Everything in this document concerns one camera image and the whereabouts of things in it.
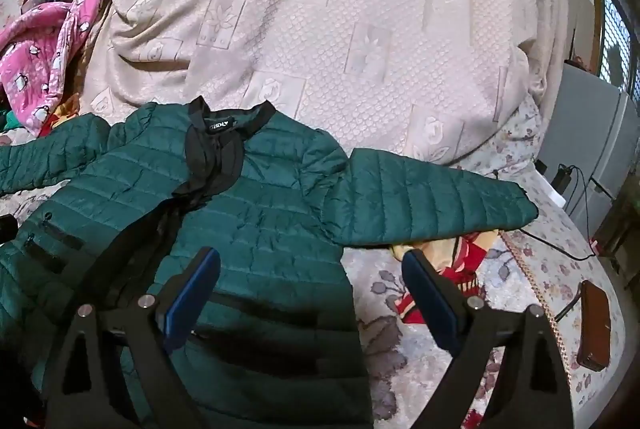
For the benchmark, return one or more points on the black charger adapter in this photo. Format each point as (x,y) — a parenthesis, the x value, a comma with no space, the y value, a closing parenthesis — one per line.
(563,176)

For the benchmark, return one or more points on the window with grille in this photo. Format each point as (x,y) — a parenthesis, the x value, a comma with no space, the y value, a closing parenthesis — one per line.
(617,39)

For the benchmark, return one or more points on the floral bed blanket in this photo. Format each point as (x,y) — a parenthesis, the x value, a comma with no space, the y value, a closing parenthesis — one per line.
(550,249)

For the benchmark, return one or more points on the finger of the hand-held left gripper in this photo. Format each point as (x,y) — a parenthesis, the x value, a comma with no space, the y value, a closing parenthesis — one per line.
(7,227)

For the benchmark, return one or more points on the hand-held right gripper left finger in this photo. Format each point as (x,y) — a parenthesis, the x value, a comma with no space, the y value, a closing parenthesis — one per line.
(192,294)

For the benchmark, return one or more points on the red yellow printed cloth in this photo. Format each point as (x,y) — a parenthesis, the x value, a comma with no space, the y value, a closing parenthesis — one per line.
(470,254)

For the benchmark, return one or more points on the brown leather wallet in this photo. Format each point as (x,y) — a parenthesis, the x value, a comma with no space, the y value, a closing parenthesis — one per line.
(594,324)

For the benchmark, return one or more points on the grey cabinet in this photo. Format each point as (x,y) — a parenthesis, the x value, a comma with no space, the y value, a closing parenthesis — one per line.
(590,134)

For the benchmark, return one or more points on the green puffer jacket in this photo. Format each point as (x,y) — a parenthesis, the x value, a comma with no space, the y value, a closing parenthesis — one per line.
(280,219)

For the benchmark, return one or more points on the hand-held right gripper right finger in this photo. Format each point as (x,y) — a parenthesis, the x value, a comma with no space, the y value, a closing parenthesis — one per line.
(430,299)

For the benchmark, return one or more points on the pink printed garment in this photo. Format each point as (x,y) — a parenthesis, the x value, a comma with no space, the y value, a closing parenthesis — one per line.
(40,39)

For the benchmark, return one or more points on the beige embossed quilt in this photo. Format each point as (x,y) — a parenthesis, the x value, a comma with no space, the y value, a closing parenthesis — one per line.
(350,9)

